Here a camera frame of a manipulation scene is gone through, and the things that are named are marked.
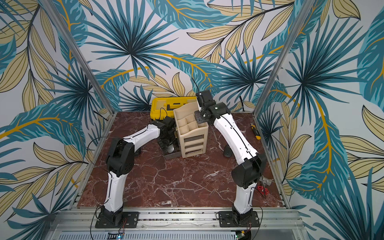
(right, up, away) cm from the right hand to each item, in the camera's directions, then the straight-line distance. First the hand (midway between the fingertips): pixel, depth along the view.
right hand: (203, 114), depth 82 cm
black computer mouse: (+17, -23, +15) cm, 32 cm away
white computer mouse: (-20, -21, +14) cm, 32 cm away
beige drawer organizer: (-5, -12, -3) cm, 13 cm away
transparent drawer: (-16, -23, +9) cm, 29 cm away
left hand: (-19, -20, +15) cm, 32 cm away
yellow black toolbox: (-27, +7, +21) cm, 35 cm away
